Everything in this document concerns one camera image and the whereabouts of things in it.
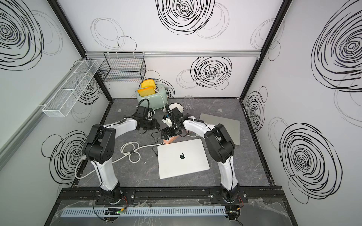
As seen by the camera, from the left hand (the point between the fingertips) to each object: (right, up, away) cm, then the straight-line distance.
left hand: (158, 125), depth 99 cm
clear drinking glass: (+22, +18, +16) cm, 33 cm away
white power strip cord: (-17, -15, -7) cm, 23 cm away
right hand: (+8, -6, -8) cm, 12 cm away
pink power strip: (+10, -9, -7) cm, 15 cm away
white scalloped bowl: (+11, +14, +13) cm, 22 cm away
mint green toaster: (-2, +17, +6) cm, 18 cm away
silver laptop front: (+17, -19, -12) cm, 29 cm away
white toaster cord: (+3, +11, +10) cm, 15 cm away
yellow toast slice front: (-8, +24, 0) cm, 25 cm away
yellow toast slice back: (-8, +30, +3) cm, 31 cm away
